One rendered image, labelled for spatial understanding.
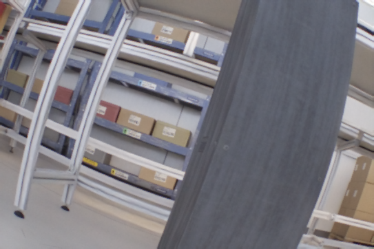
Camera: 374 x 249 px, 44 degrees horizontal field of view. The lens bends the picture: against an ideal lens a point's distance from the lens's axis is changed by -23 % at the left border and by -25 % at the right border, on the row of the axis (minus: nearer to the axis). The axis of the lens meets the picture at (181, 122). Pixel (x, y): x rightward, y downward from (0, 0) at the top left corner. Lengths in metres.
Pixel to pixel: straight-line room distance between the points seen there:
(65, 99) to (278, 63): 4.66
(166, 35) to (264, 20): 4.49
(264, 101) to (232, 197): 0.17
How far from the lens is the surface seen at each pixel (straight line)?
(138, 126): 5.37
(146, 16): 2.44
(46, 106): 1.67
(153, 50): 3.17
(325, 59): 1.05
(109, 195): 2.37
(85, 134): 2.35
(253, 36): 1.01
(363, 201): 5.04
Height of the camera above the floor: 0.37
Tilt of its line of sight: 4 degrees up
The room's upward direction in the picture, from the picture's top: 19 degrees clockwise
